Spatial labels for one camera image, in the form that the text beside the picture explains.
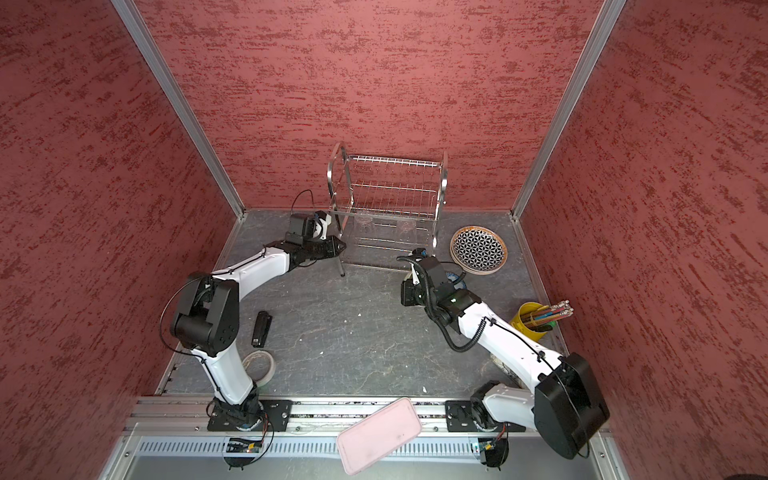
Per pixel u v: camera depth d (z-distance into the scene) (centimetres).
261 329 86
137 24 72
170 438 71
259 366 83
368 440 70
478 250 107
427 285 62
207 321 49
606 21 72
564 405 39
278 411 74
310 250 80
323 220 89
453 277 65
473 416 65
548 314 78
